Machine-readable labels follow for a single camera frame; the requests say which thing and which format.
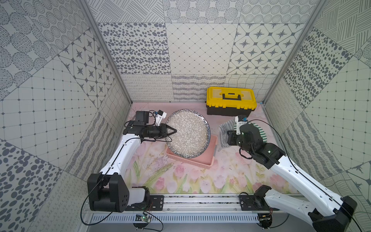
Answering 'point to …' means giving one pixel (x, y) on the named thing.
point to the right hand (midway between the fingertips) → (227, 131)
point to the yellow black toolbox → (230, 101)
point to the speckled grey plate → (192, 137)
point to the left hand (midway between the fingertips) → (173, 129)
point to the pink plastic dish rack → (206, 160)
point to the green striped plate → (262, 132)
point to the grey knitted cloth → (223, 129)
